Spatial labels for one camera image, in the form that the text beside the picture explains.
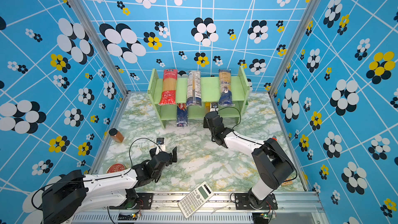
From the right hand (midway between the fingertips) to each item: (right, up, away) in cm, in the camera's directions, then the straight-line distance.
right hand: (210, 114), depth 90 cm
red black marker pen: (+40, -15, +6) cm, 44 cm away
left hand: (-22, -18, -5) cm, 29 cm away
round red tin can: (-51, -27, -9) cm, 58 cm away
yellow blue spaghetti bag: (+7, +9, -14) cm, 18 cm away
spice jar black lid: (-56, -10, -3) cm, 57 cm away
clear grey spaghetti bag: (-9, +9, -13) cm, 19 cm away
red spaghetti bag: (-21, +10, -15) cm, 28 cm away
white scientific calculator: (-8, -40, -17) cm, 44 cm away
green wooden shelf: (-1, +9, -12) cm, 15 cm away
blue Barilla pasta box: (-16, 0, -3) cm, 16 cm away
